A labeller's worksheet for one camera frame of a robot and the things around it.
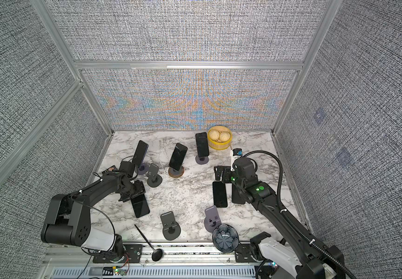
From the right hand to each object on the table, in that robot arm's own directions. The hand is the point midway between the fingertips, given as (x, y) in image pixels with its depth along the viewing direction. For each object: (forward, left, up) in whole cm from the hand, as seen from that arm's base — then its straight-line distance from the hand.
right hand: (224, 163), depth 78 cm
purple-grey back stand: (+16, +10, -21) cm, 29 cm away
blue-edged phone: (+13, +43, -10) cm, 46 cm away
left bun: (+31, +2, -16) cm, 35 cm away
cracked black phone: (+10, +22, -8) cm, 25 cm away
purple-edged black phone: (+19, +10, -10) cm, 24 cm away
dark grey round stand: (0, +35, -16) cm, 38 cm away
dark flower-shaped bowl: (-27, 0, -19) cm, 33 cm away
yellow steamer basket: (+26, 0, -19) cm, 32 cm away
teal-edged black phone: (-12, +40, -19) cm, 46 cm away
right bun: (+30, -5, -16) cm, 35 cm away
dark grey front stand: (-24, +23, -16) cm, 37 cm away
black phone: (-8, -8, -19) cm, 22 cm away
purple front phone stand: (-20, +6, -14) cm, 25 cm away
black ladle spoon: (-32, +29, -20) cm, 48 cm away
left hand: (-5, +41, -19) cm, 46 cm away
